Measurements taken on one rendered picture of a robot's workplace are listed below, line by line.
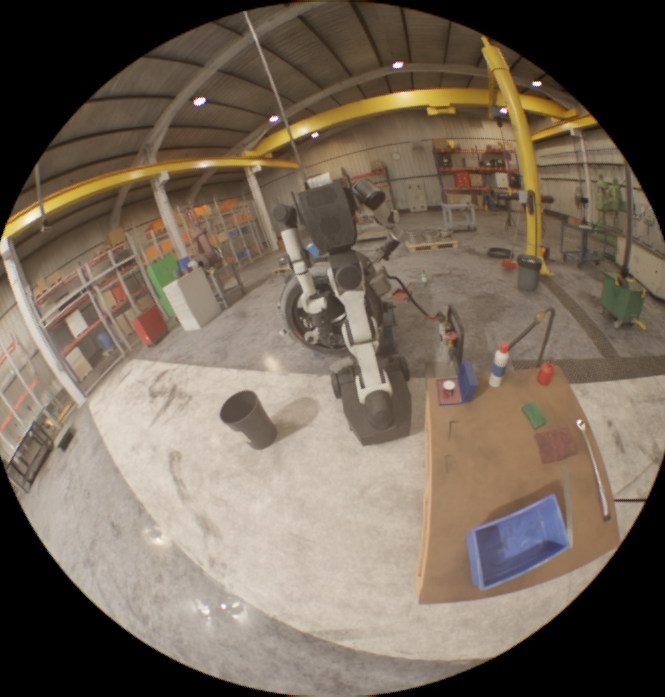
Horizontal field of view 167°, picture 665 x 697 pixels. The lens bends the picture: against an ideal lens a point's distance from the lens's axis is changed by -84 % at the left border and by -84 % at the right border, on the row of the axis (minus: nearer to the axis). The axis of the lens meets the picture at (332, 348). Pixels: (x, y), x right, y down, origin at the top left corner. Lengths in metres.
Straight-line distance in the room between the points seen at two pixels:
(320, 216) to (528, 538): 1.44
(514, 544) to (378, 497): 0.80
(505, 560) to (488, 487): 0.28
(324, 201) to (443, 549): 1.34
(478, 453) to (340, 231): 1.07
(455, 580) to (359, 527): 0.68
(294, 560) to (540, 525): 1.15
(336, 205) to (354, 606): 1.83
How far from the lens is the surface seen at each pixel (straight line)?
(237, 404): 1.78
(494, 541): 0.88
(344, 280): 0.99
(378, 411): 1.21
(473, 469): 0.92
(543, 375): 1.25
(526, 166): 4.33
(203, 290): 5.25
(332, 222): 1.03
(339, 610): 1.36
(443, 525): 0.85
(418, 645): 1.40
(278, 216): 1.16
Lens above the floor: 1.30
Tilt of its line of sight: 34 degrees down
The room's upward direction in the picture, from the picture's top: 18 degrees counter-clockwise
